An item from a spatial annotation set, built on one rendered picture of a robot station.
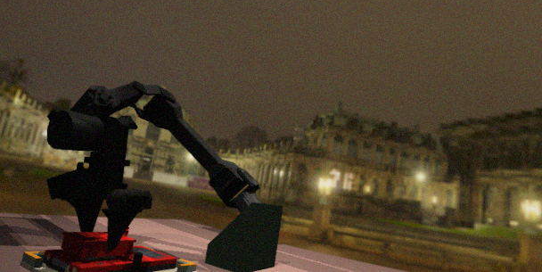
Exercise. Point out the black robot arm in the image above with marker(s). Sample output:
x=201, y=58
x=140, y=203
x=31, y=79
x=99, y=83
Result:
x=88, y=127

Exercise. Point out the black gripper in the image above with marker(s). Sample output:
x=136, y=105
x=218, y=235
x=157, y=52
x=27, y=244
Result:
x=123, y=204

